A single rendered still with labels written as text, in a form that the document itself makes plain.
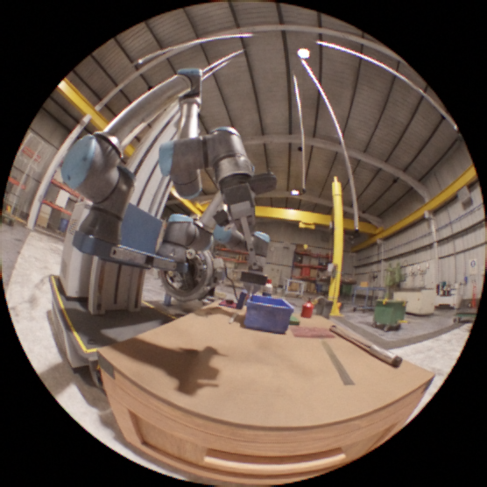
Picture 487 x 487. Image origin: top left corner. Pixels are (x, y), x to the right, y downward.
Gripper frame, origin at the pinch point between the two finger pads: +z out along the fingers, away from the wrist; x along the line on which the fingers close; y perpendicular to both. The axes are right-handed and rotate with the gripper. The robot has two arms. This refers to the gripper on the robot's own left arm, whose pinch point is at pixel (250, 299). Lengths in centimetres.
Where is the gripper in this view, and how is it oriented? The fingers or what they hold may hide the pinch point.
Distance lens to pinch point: 78.3
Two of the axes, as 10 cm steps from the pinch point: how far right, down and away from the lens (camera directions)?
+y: 1.0, 2.2, 9.7
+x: -9.8, -1.6, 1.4
